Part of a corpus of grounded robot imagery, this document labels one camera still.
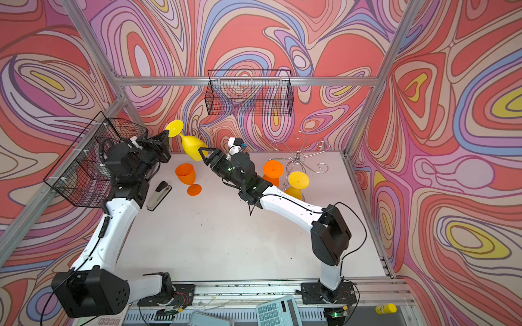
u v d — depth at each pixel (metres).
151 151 0.62
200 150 0.66
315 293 0.74
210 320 0.65
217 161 0.63
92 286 0.38
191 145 0.75
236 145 0.68
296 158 0.75
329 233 0.45
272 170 0.72
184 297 0.72
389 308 0.64
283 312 0.69
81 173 0.70
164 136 0.66
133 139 0.65
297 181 0.69
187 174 0.91
